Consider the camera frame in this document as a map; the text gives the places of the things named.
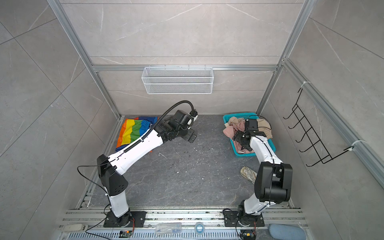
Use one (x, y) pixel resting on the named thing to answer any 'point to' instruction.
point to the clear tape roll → (199, 228)
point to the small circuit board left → (125, 233)
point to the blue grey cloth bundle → (286, 232)
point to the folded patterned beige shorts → (248, 174)
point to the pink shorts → (230, 130)
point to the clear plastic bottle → (168, 228)
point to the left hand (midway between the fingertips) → (189, 125)
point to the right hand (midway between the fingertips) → (240, 138)
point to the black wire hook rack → (310, 136)
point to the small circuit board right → (248, 236)
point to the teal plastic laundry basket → (245, 116)
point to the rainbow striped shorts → (132, 129)
